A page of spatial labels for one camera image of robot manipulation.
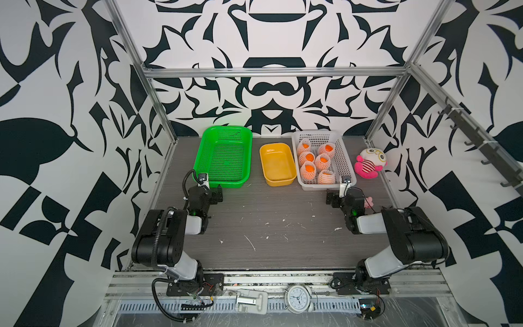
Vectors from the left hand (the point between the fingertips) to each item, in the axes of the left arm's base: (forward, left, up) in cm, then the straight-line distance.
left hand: (205, 183), depth 94 cm
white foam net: (-1, -55, +2) cm, 55 cm away
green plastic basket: (+21, -7, -5) cm, 23 cm away
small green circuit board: (-49, -61, -7) cm, 79 cm away
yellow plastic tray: (+14, -35, -6) cm, 38 cm away
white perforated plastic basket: (+10, -55, +2) cm, 56 cm away
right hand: (-3, -61, -2) cm, 61 cm away
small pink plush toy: (-11, -74, -4) cm, 74 cm away
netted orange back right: (+17, -60, +2) cm, 63 cm away
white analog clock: (-46, -36, -2) cm, 58 cm away
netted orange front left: (+4, -48, +2) cm, 48 cm away
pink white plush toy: (+9, -80, 0) cm, 80 cm away
